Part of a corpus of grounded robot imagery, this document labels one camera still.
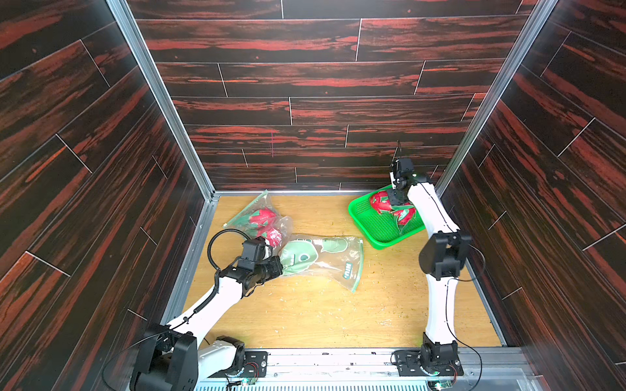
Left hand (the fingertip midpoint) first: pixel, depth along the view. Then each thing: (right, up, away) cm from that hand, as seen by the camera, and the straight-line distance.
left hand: (285, 265), depth 86 cm
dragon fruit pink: (+49, +18, +15) cm, 54 cm away
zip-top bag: (+20, +2, +10) cm, 23 cm away
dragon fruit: (+38, +24, +12) cm, 47 cm away
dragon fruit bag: (-13, +17, +15) cm, 26 cm away
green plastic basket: (+39, +12, +14) cm, 43 cm away
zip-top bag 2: (-2, +15, +10) cm, 18 cm away
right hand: (+48, +26, +11) cm, 56 cm away
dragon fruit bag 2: (-5, +10, +5) cm, 12 cm away
